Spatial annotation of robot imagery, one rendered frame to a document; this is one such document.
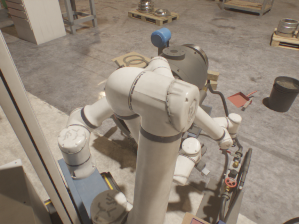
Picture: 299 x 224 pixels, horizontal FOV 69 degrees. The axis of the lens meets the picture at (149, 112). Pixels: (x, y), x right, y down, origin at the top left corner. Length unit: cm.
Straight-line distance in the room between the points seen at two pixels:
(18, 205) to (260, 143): 227
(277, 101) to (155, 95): 273
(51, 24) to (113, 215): 482
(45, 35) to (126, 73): 485
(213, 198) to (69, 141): 132
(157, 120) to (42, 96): 299
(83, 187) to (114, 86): 90
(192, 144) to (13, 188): 85
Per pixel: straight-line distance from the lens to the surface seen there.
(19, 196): 119
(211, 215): 199
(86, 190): 136
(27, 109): 64
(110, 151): 235
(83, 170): 137
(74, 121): 137
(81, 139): 124
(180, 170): 102
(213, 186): 213
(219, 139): 138
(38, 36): 528
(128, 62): 399
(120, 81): 55
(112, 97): 58
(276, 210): 221
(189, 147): 103
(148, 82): 52
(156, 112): 50
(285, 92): 307
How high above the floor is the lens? 174
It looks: 39 degrees down
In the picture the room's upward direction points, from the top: straight up
